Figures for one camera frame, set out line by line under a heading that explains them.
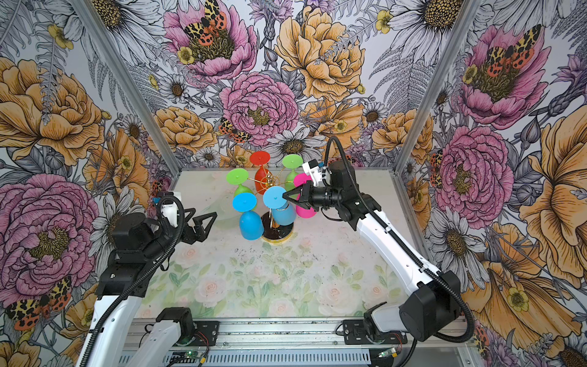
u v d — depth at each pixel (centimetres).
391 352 71
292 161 83
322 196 63
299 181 80
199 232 60
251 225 78
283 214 77
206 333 75
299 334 76
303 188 66
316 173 67
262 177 90
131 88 90
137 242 49
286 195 69
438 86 89
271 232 97
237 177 78
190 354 71
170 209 58
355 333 74
